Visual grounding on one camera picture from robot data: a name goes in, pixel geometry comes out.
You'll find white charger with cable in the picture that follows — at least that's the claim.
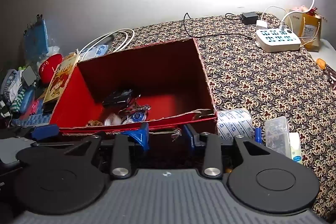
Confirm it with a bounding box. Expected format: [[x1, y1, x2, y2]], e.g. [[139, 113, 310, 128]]
[[256, 6, 289, 30]]

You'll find white power strip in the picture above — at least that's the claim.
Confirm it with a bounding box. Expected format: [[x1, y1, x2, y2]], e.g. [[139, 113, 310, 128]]
[[255, 28, 301, 52]]

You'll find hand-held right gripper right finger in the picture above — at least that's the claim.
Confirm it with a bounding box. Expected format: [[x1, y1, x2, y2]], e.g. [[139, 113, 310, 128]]
[[183, 124, 272, 179]]

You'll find white hand cream tube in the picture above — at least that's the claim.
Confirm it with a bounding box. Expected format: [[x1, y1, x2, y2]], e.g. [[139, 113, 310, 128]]
[[289, 133, 303, 165]]

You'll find clear plastic box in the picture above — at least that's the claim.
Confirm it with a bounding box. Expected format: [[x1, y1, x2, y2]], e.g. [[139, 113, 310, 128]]
[[264, 116, 291, 155]]

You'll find red plush cushion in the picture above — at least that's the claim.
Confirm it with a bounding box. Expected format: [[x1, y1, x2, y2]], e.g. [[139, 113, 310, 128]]
[[38, 54, 63, 83]]

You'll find black cable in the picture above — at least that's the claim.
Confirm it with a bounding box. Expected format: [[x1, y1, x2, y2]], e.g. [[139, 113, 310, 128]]
[[183, 13, 256, 40]]

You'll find striped cloth pile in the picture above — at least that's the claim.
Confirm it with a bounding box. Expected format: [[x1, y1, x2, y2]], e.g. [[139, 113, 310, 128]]
[[0, 69, 27, 119]]

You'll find black power adapter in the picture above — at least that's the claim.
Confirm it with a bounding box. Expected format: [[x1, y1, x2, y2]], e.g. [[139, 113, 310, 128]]
[[241, 12, 258, 25]]

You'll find blue packet in plastic bag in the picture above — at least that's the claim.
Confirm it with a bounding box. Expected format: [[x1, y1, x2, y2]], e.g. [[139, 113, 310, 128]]
[[23, 14, 50, 55]]

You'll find coiled white cable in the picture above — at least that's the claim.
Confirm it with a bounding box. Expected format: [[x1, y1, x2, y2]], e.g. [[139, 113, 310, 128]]
[[75, 28, 135, 56]]

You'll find printed white tape roll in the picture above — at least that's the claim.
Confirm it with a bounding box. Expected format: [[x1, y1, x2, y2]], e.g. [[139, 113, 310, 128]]
[[217, 108, 255, 139]]

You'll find floral patterned cloth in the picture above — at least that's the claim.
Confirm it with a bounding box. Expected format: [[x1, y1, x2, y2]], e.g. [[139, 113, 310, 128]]
[[109, 13, 336, 222]]

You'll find blue patterned packet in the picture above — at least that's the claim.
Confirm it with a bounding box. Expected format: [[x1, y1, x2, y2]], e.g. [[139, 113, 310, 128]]
[[16, 112, 53, 128]]

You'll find small black-framed mirror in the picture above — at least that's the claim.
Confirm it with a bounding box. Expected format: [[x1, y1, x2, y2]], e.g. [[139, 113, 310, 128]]
[[21, 65, 37, 86]]

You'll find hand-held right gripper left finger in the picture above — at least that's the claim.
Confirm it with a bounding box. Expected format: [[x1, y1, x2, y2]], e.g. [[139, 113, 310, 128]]
[[63, 122, 150, 179]]

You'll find yellow paper gift bag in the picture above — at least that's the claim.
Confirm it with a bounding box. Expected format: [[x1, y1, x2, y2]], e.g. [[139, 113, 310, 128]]
[[286, 5, 326, 52]]

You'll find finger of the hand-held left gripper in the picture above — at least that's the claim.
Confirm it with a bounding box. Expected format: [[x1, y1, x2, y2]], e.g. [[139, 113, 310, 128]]
[[5, 124, 76, 148]]

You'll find blue oval case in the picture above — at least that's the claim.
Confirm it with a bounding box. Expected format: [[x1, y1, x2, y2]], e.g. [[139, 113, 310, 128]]
[[18, 89, 36, 115]]

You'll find red cardboard box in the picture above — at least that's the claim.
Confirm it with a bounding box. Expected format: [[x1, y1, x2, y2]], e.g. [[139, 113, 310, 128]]
[[49, 37, 218, 136]]

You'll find black key fob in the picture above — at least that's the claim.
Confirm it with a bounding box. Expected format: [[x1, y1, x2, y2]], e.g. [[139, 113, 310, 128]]
[[102, 89, 134, 108]]

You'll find blue white paper packet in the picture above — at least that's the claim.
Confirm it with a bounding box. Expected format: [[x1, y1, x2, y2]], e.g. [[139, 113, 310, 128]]
[[79, 44, 109, 60]]

